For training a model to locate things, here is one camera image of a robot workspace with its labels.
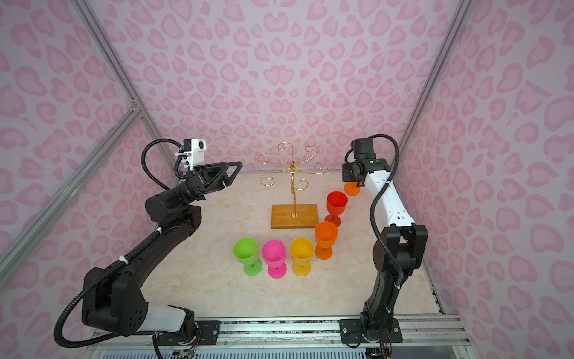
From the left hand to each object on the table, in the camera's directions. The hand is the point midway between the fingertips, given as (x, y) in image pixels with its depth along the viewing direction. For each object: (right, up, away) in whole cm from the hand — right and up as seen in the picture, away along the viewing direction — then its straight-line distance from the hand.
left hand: (232, 171), depth 52 cm
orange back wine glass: (+40, -3, +49) cm, 63 cm away
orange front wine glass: (+26, -20, +28) cm, 43 cm away
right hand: (+37, +4, +36) cm, 52 cm away
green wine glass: (-3, -26, +30) cm, 40 cm away
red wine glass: (+31, -10, +36) cm, 49 cm away
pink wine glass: (+7, -27, +28) cm, 40 cm away
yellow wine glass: (+17, -26, +29) cm, 43 cm away
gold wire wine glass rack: (+6, -1, +22) cm, 22 cm away
